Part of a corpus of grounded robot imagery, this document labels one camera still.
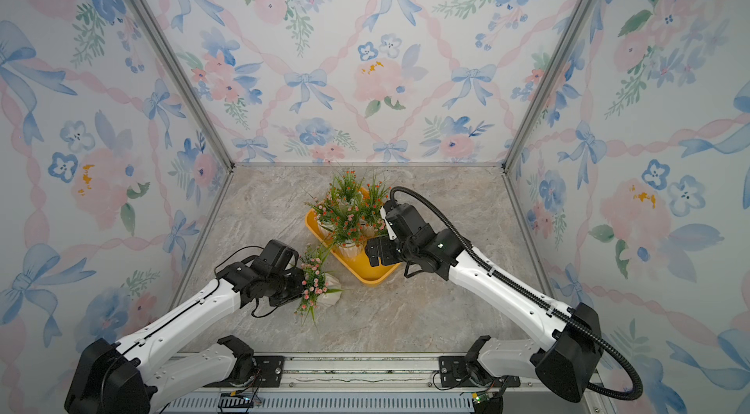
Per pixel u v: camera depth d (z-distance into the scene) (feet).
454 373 2.40
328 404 2.31
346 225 2.77
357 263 3.02
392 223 1.89
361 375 2.45
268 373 2.40
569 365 1.23
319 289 2.35
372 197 3.03
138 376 1.31
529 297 1.41
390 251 2.18
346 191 3.13
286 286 2.27
